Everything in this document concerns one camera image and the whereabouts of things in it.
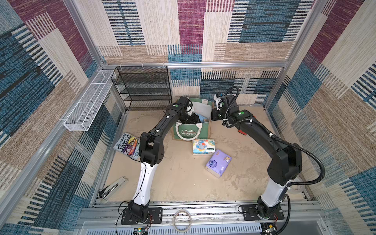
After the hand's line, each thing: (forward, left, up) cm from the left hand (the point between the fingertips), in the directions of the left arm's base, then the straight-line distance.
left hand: (198, 124), depth 95 cm
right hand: (0, -9, +10) cm, 14 cm away
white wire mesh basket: (-13, +58, +21) cm, 63 cm away
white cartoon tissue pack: (-13, -3, -6) cm, 14 cm away
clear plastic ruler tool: (-34, +48, -11) cm, 60 cm away
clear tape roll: (-37, -51, -11) cm, 64 cm away
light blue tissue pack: (+5, -3, 0) cm, 6 cm away
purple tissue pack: (-23, -10, -7) cm, 26 cm away
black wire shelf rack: (+30, +38, +8) cm, 49 cm away
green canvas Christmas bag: (-5, +11, +1) cm, 12 cm away
